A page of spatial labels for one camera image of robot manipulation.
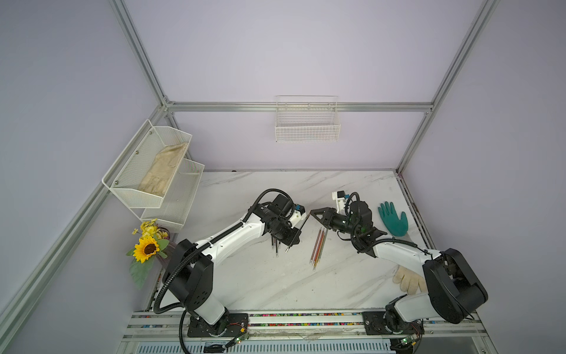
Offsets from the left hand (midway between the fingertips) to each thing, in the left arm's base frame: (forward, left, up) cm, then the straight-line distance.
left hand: (295, 243), depth 81 cm
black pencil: (+3, +8, -12) cm, 14 cm away
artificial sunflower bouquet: (-6, +45, +14) cm, 47 cm away
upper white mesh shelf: (+17, +55, +20) cm, 61 cm away
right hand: (+9, -7, +5) cm, 12 cm away
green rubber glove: (+14, -47, -12) cm, 51 cm away
